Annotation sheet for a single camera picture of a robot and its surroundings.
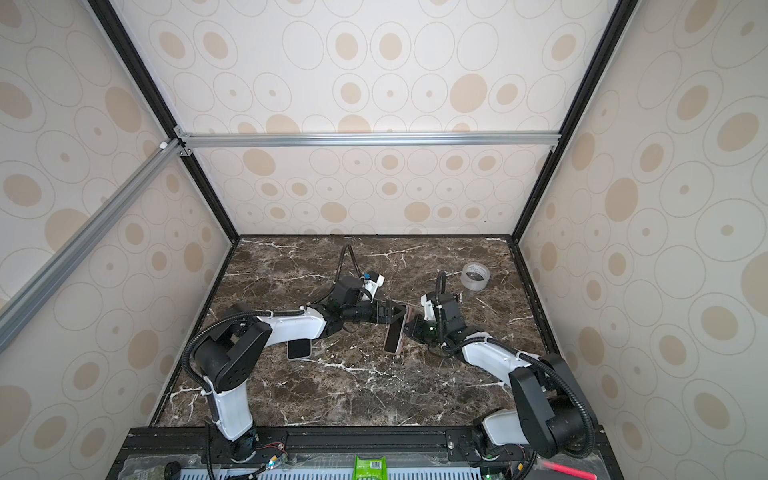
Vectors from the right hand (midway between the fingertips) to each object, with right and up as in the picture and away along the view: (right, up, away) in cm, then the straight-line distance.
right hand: (412, 326), depth 88 cm
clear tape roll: (+24, +14, +20) cm, 35 cm away
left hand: (-2, +5, -2) cm, 5 cm away
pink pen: (+36, -30, -18) cm, 50 cm away
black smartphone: (-33, -7, 0) cm, 34 cm away
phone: (-6, -4, +2) cm, 7 cm away
